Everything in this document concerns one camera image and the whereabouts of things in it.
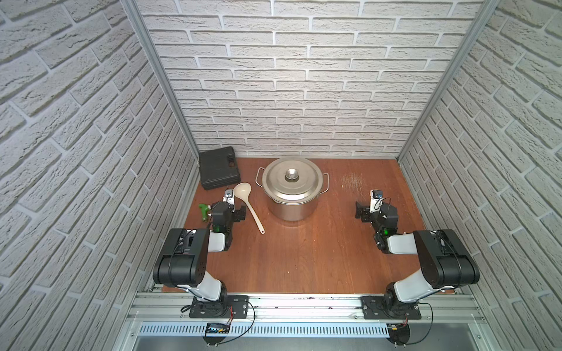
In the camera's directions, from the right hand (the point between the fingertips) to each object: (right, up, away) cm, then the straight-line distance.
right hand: (370, 201), depth 94 cm
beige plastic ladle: (-58, +4, +8) cm, 59 cm away
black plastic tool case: (-72, +15, +14) cm, 75 cm away
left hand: (-65, +1, 0) cm, 65 cm away
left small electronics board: (-61, -41, -22) cm, 77 cm away
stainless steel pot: (-34, -5, 0) cm, 35 cm away
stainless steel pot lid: (-35, +11, -7) cm, 37 cm away
